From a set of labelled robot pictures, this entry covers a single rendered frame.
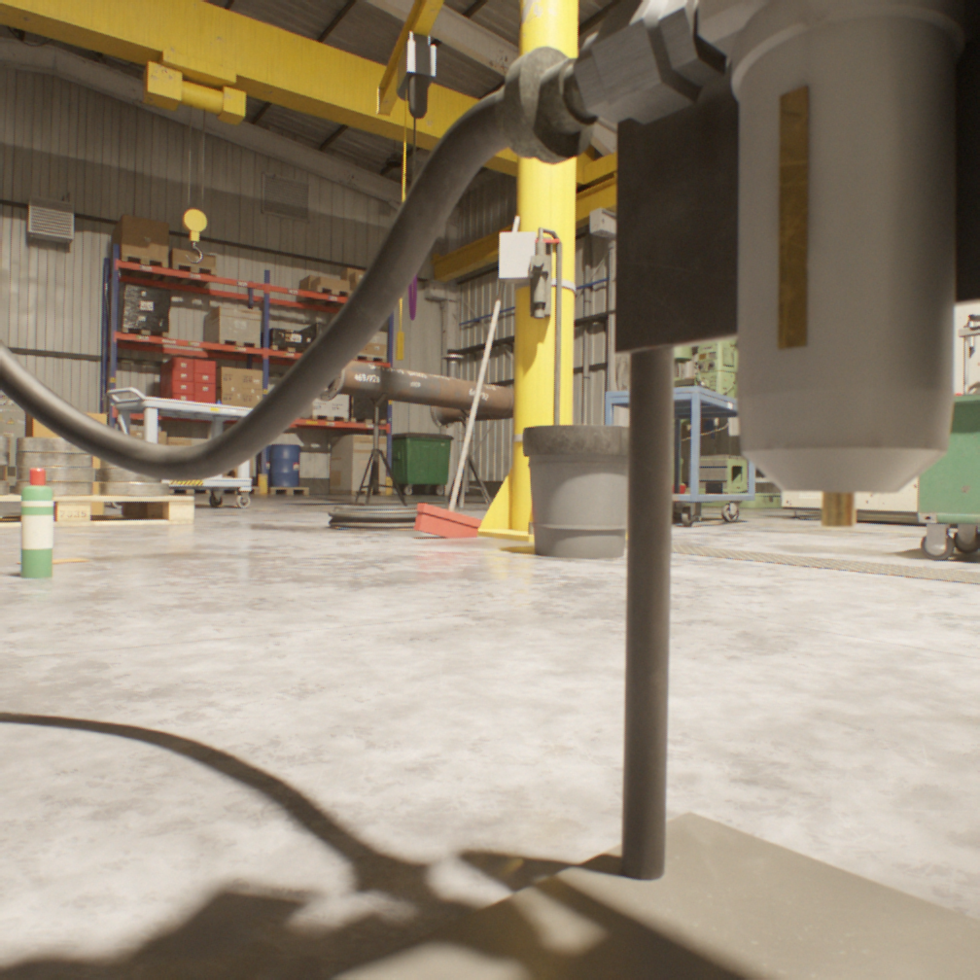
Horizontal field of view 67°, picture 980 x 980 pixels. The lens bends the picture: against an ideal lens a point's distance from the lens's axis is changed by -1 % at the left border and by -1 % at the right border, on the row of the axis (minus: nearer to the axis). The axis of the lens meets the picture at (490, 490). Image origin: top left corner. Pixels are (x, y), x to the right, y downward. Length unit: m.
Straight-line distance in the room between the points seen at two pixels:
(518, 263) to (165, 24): 9.41
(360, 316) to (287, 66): 12.22
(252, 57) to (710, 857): 12.36
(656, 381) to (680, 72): 0.15
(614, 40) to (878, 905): 0.45
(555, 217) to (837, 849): 3.26
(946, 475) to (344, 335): 2.51
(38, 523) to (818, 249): 1.84
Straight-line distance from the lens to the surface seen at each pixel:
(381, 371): 7.29
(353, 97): 13.01
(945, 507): 2.88
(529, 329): 3.49
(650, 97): 0.40
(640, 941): 0.42
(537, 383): 3.43
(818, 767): 0.70
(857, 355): 0.28
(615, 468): 2.45
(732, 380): 11.06
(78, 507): 4.13
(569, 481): 2.41
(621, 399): 4.78
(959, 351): 6.46
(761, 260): 0.30
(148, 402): 6.36
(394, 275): 0.52
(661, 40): 0.39
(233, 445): 0.64
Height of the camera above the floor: 0.23
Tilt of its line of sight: level
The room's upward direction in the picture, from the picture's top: 1 degrees clockwise
